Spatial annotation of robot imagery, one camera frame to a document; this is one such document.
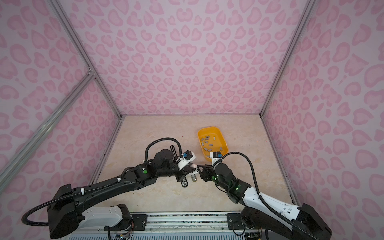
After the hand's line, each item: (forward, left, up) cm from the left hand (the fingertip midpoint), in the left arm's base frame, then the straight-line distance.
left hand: (195, 164), depth 73 cm
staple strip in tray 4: (+20, -17, -19) cm, 33 cm away
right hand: (+1, -2, -6) cm, 6 cm away
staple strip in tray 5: (+3, -10, +5) cm, 12 cm away
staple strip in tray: (+30, -8, -19) cm, 36 cm away
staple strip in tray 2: (+29, -13, -19) cm, 37 cm away
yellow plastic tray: (+28, -11, -19) cm, 35 cm away
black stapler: (-2, +6, -18) cm, 19 cm away
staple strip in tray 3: (+23, -11, -18) cm, 31 cm away
